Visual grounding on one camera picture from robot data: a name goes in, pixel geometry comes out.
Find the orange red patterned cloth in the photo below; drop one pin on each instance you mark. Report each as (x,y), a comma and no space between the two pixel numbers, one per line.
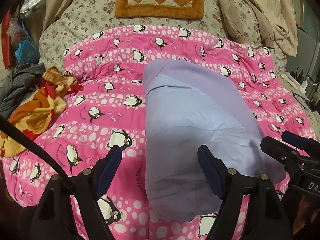
(43,102)

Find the pink penguin quilt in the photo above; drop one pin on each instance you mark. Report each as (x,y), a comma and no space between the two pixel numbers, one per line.
(109,109)

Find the person's right hand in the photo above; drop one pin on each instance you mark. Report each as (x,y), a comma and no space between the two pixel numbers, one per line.
(308,210)

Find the grey striped garment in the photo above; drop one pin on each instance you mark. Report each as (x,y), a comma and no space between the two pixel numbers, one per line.
(17,84)

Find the blue plastic bag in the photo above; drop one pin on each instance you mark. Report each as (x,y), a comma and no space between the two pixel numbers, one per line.
(27,51)

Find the beige garment on bed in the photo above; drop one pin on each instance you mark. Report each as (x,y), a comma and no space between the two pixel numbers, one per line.
(275,18)

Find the lavender padded jacket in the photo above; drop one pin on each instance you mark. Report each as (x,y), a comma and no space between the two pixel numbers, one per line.
(188,106)

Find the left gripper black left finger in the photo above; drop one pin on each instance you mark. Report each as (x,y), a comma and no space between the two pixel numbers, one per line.
(53,216)

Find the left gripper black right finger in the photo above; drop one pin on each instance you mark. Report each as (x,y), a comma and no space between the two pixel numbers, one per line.
(265,217)

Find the floral beige bed sheet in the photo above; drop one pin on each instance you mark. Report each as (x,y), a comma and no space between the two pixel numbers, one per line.
(84,18)

